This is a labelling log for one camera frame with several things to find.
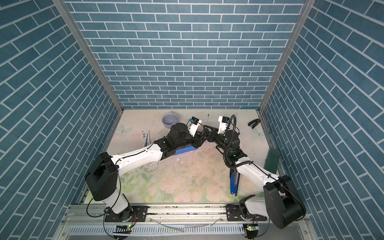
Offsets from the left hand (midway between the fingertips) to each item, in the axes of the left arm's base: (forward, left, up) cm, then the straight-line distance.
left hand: (206, 135), depth 79 cm
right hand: (+3, +2, +4) cm, 6 cm away
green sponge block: (-6, -42, -18) cm, 46 cm away
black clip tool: (+25, -38, -19) cm, 49 cm away
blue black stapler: (-15, -17, -19) cm, 30 cm away
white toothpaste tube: (+14, +40, -20) cm, 47 cm away
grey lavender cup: (+27, +25, -18) cm, 41 cm away
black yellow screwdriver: (+2, 0, +11) cm, 11 cm away
